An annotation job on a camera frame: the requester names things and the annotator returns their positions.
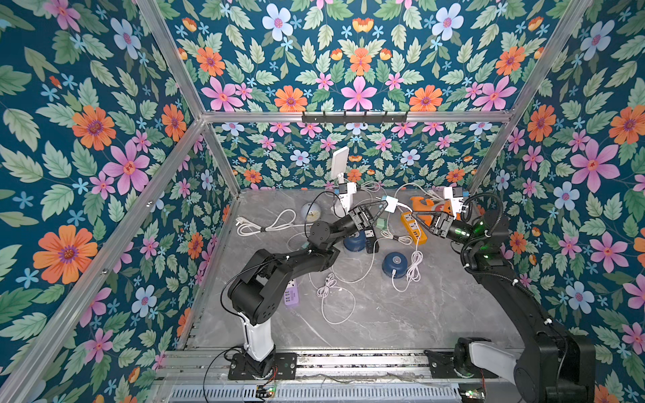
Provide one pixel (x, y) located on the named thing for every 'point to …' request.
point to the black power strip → (370, 239)
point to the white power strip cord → (411, 183)
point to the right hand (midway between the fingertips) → (420, 213)
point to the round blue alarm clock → (312, 211)
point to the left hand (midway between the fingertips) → (387, 208)
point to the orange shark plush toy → (427, 205)
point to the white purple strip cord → (285, 218)
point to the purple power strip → (291, 294)
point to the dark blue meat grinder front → (395, 260)
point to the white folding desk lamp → (339, 167)
